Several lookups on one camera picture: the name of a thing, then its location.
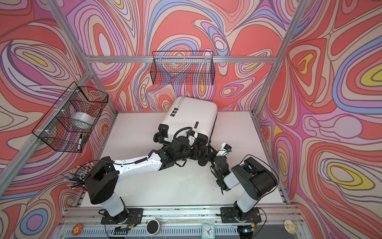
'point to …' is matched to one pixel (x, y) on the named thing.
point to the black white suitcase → (180, 112)
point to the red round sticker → (77, 229)
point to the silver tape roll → (82, 120)
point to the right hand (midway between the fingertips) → (209, 148)
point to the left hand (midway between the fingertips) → (206, 150)
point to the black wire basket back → (182, 67)
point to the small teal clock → (208, 231)
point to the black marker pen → (80, 141)
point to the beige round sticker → (290, 226)
